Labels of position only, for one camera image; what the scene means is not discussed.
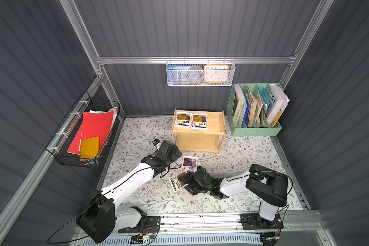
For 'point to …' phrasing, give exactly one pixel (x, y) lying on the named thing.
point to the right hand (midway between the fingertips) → (180, 180)
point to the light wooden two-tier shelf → (198, 130)
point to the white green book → (238, 105)
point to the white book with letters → (279, 101)
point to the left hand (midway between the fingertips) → (173, 153)
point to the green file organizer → (254, 109)
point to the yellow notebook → (89, 148)
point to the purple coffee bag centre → (189, 164)
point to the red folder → (94, 124)
